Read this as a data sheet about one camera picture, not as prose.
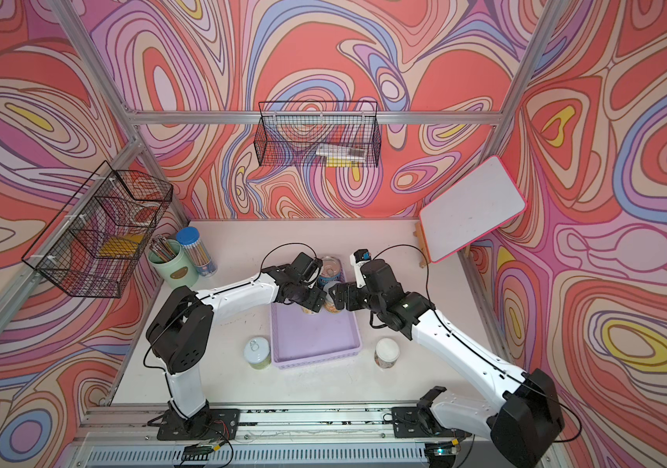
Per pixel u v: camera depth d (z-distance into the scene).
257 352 0.81
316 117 0.88
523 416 0.38
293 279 0.71
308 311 0.82
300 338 0.89
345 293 0.68
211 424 0.72
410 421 0.74
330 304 0.90
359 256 0.69
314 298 0.82
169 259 0.91
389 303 0.58
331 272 0.91
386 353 0.79
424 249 1.04
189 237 0.89
